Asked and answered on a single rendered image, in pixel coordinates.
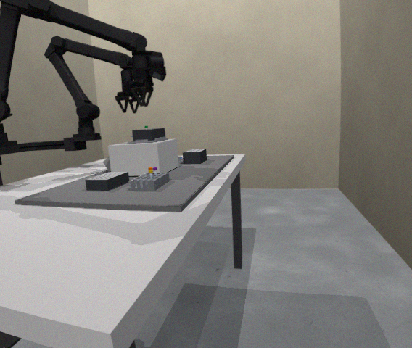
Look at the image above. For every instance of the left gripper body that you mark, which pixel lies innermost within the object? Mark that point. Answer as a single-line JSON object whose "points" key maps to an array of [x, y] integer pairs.
{"points": [[125, 93]]}

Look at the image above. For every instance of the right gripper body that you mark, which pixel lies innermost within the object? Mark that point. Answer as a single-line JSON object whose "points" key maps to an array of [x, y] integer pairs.
{"points": [[140, 83]]}

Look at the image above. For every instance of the grey tube rack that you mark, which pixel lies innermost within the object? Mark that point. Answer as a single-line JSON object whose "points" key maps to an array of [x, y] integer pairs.
{"points": [[145, 183]]}

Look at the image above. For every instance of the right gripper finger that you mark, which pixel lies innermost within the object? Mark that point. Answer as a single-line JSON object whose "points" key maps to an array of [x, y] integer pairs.
{"points": [[150, 90], [144, 91]]}

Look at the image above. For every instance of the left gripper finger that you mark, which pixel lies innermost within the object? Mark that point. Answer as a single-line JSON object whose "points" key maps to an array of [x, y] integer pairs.
{"points": [[131, 104], [126, 98]]}

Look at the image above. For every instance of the grey flat rectangular mat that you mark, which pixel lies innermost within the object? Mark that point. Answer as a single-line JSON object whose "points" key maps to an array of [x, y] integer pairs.
{"points": [[186, 182]]}

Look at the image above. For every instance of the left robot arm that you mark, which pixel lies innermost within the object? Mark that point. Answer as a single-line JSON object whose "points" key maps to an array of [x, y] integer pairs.
{"points": [[84, 109]]}

